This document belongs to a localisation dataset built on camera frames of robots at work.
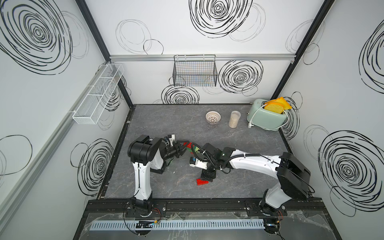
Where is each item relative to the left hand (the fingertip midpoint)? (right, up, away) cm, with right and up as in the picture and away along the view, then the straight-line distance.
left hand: (189, 145), depth 90 cm
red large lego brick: (+6, -18, -10) cm, 21 cm away
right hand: (+8, -12, -9) cm, 17 cm away
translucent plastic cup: (+31, +16, +10) cm, 36 cm away
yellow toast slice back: (+58, +28, +1) cm, 64 cm away
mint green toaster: (+46, +18, +6) cm, 50 cm away
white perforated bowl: (+17, +18, +20) cm, 32 cm away
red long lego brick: (+1, +1, -4) cm, 4 cm away
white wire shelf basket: (-47, +20, -20) cm, 55 cm away
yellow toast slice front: (+53, +24, +1) cm, 58 cm away
